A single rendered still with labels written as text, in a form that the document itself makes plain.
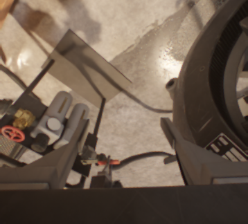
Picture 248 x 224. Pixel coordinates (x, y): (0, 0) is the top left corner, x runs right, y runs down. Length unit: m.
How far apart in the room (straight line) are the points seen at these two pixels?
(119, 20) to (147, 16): 0.12
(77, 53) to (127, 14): 0.31
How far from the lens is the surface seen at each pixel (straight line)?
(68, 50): 0.96
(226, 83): 0.41
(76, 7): 0.88
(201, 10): 0.87
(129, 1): 0.83
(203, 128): 0.29
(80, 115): 0.77
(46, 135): 0.67
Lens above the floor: 0.82
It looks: 49 degrees down
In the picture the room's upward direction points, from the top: 172 degrees counter-clockwise
